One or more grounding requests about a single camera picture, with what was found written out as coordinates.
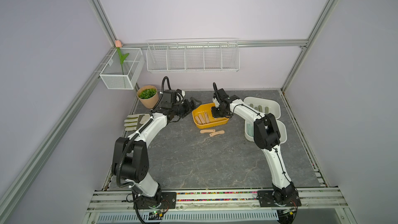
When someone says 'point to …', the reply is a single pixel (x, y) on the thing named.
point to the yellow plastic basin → (213, 122)
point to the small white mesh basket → (123, 69)
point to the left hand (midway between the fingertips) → (198, 106)
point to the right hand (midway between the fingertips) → (213, 113)
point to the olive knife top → (266, 110)
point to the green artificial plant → (147, 93)
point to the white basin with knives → (264, 106)
